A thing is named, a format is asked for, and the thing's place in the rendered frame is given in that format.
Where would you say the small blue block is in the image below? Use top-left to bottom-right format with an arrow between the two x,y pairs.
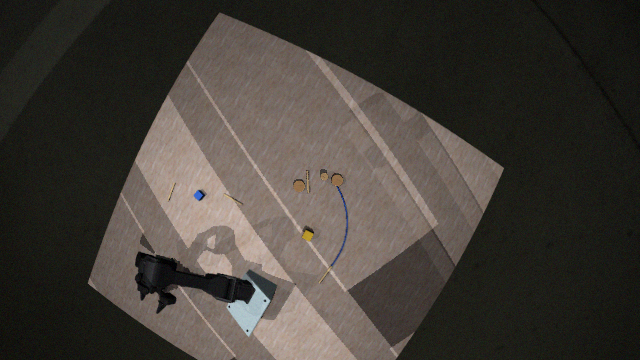
194,190 -> 205,201

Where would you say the yellow block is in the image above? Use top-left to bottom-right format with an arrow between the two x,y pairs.
302,228 -> 314,242

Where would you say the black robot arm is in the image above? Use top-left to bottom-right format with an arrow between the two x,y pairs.
135,252 -> 256,304

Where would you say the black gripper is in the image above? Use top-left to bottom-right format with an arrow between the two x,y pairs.
135,274 -> 176,314

